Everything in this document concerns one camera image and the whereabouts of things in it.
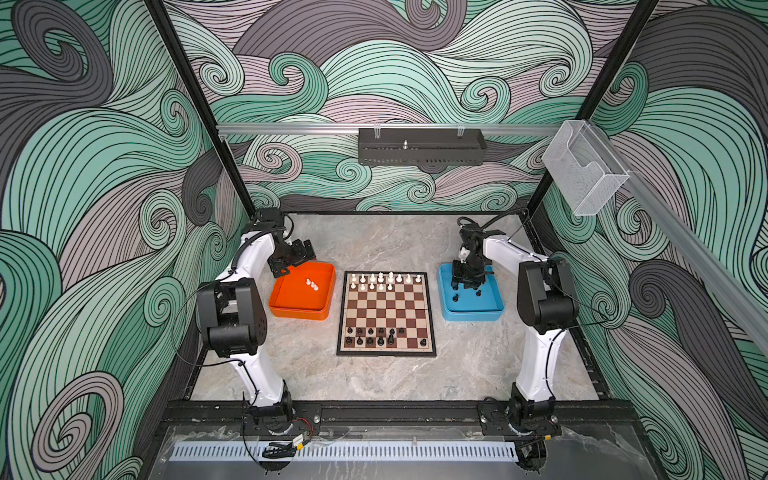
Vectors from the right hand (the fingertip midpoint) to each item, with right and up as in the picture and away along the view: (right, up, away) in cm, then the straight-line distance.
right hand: (458, 282), depth 98 cm
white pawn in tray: (-51, 0, 0) cm, 51 cm away
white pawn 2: (-48, -2, -1) cm, 48 cm away
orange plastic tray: (-51, -3, -2) cm, 51 cm away
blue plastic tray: (+2, -6, -7) cm, 9 cm away
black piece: (-2, -5, -3) cm, 6 cm away
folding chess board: (-25, -9, -8) cm, 27 cm away
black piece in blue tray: (+6, -4, -1) cm, 7 cm away
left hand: (-51, +8, -6) cm, 52 cm away
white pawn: (-49, -1, 0) cm, 49 cm away
